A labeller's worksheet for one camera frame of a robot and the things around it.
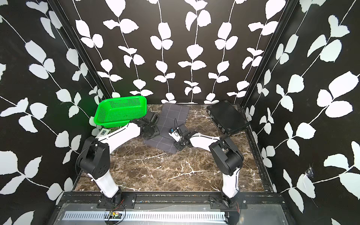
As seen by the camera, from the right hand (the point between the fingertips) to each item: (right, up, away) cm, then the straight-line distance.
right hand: (176, 141), depth 95 cm
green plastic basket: (-50, +21, +19) cm, 58 cm away
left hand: (-13, +7, -3) cm, 15 cm away
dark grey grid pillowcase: (-5, +17, +16) cm, 24 cm away
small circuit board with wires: (-30, -33, -25) cm, 51 cm away
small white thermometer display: (-54, +5, +6) cm, 55 cm away
